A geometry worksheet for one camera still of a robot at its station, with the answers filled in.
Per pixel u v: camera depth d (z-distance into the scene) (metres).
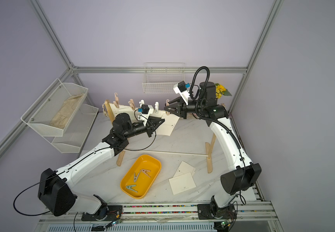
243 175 0.41
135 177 0.84
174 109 0.60
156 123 0.68
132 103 0.62
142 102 0.63
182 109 0.57
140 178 0.86
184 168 0.89
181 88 0.54
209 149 0.97
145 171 0.87
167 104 0.62
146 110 0.58
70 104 0.83
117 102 0.61
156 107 0.61
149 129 0.61
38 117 0.68
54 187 0.40
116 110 0.67
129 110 0.64
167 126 0.68
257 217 0.73
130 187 0.81
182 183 0.84
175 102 0.61
